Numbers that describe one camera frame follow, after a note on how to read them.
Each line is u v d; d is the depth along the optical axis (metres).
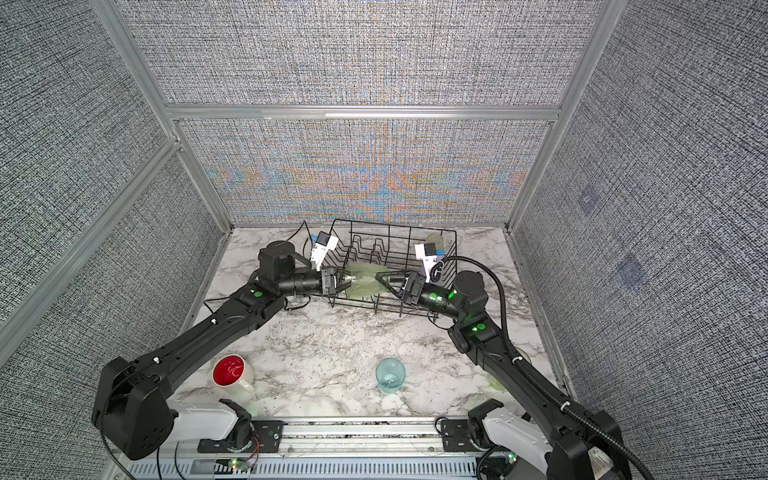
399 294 0.59
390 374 0.83
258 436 0.73
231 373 0.82
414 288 0.59
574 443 0.38
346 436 0.75
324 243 0.67
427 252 0.65
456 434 0.74
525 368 0.48
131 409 0.40
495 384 0.80
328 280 0.64
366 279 0.64
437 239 1.13
